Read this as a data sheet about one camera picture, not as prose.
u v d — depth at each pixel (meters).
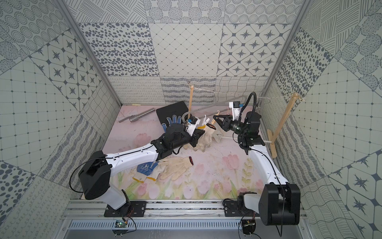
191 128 0.68
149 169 0.86
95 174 0.43
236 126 0.67
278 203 0.40
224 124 0.69
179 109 1.12
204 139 0.80
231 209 0.74
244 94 1.16
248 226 0.72
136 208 0.76
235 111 0.68
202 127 0.75
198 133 0.70
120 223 0.72
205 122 0.75
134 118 1.09
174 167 0.88
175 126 0.64
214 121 0.74
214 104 0.69
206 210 0.76
